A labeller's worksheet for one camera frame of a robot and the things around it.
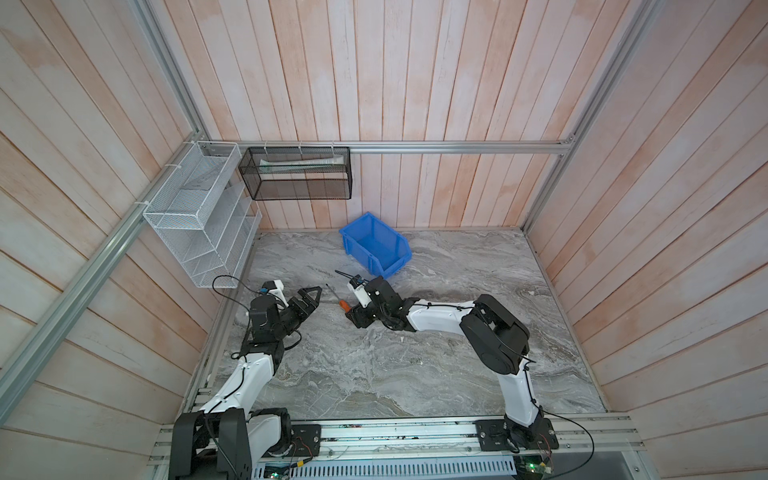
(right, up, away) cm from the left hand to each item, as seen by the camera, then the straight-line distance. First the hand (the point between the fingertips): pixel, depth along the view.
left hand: (318, 300), depth 85 cm
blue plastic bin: (+16, +17, +31) cm, 38 cm away
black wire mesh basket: (-11, +42, +18) cm, 47 cm away
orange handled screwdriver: (+7, -5, +13) cm, 15 cm away
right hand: (+10, -4, +9) cm, 14 cm away
